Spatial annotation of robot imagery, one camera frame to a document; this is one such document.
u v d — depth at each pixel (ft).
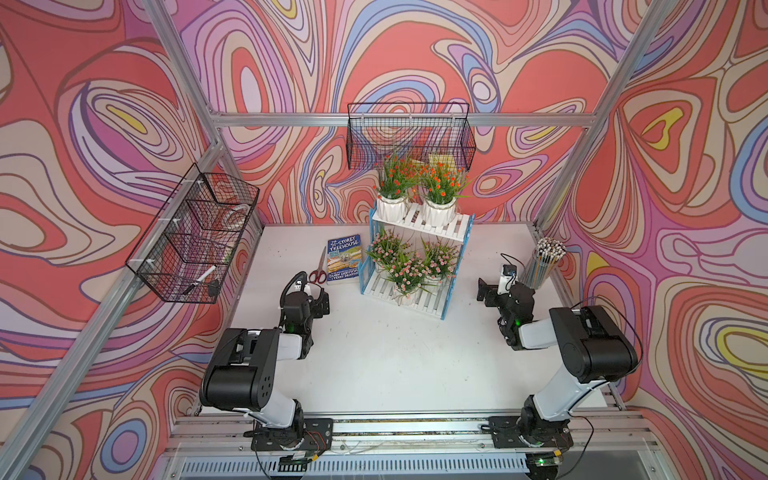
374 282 3.32
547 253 2.90
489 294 2.83
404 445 2.41
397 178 2.42
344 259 3.52
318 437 2.36
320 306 2.83
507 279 2.69
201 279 2.40
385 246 2.96
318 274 3.43
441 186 2.36
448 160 2.70
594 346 1.57
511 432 2.40
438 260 2.90
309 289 2.74
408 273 2.77
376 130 3.13
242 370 1.48
